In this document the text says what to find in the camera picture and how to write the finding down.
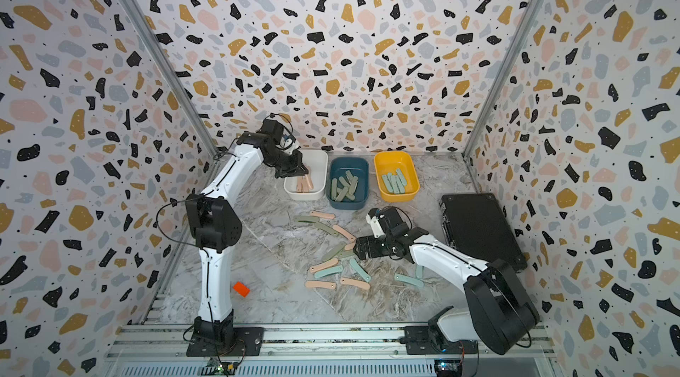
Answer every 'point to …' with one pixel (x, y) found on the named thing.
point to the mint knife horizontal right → (409, 280)
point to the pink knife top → (322, 215)
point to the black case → (475, 225)
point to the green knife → (351, 180)
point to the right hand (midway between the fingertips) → (365, 247)
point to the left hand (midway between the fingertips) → (310, 170)
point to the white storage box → (317, 160)
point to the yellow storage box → (400, 163)
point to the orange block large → (241, 288)
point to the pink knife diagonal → (344, 233)
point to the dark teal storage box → (347, 183)
